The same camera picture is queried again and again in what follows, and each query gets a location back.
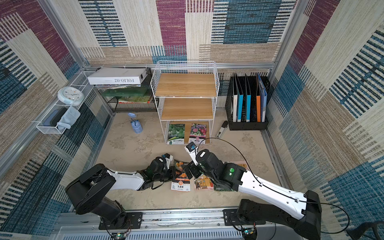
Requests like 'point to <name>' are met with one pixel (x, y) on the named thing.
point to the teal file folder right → (248, 100)
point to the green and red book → (145, 99)
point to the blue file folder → (263, 99)
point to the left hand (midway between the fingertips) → (182, 172)
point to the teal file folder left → (240, 99)
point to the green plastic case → (125, 92)
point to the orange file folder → (258, 100)
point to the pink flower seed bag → (198, 134)
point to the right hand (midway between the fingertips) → (189, 158)
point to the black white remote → (222, 129)
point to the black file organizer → (253, 125)
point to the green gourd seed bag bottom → (176, 134)
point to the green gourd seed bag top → (218, 187)
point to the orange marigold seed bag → (182, 182)
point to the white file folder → (234, 103)
